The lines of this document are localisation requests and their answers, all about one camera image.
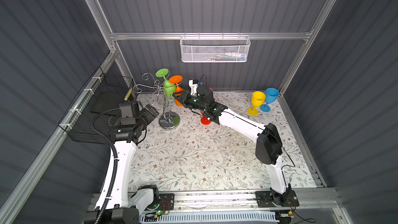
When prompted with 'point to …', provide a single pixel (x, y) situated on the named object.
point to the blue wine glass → (271, 95)
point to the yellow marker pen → (128, 94)
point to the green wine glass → (169, 87)
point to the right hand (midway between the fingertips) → (173, 97)
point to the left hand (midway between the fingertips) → (149, 113)
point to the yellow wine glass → (257, 100)
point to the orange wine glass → (176, 79)
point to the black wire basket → (103, 92)
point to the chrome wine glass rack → (169, 120)
